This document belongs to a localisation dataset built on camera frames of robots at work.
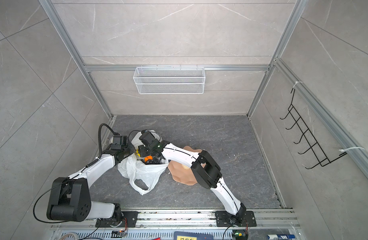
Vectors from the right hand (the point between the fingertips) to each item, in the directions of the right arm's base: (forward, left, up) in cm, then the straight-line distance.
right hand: (141, 149), depth 89 cm
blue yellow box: (-42, -25, -8) cm, 50 cm away
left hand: (+4, +7, 0) cm, 8 cm away
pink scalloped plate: (-12, -25, -9) cm, 29 cm away
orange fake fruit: (-3, -3, -5) cm, 7 cm away
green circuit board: (-42, -52, -11) cm, 68 cm away
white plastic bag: (-11, +4, 0) cm, 12 cm away
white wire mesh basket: (+42, -16, +20) cm, 49 cm away
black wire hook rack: (-12, -84, +22) cm, 87 cm away
